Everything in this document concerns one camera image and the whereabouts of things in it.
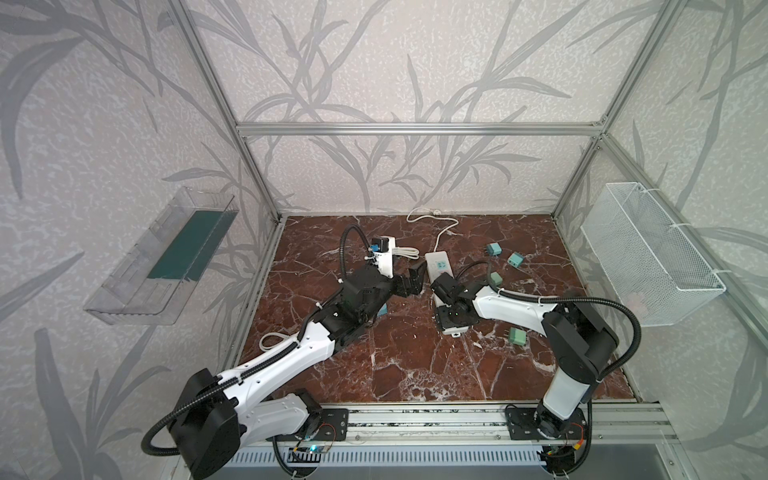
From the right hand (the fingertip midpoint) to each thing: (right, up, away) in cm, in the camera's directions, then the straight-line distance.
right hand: (449, 310), depth 93 cm
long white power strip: (+1, -6, -4) cm, 7 cm away
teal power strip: (-21, 0, 0) cm, 21 cm away
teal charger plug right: (+25, +15, +12) cm, 32 cm away
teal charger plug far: (+19, +19, +15) cm, 31 cm away
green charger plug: (+17, +9, +6) cm, 20 cm away
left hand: (-11, +19, -20) cm, 30 cm away
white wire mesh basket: (+39, +14, -32) cm, 53 cm away
